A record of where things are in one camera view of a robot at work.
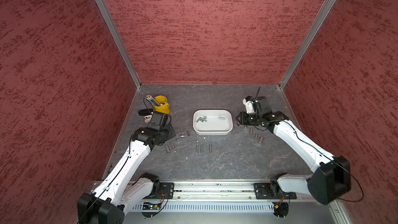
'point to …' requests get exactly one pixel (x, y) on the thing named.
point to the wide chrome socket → (182, 136)
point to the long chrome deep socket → (251, 130)
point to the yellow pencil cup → (165, 108)
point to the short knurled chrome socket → (201, 119)
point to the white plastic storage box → (212, 122)
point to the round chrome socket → (177, 139)
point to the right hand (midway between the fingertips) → (237, 121)
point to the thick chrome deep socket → (167, 149)
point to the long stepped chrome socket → (172, 144)
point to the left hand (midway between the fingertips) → (171, 135)
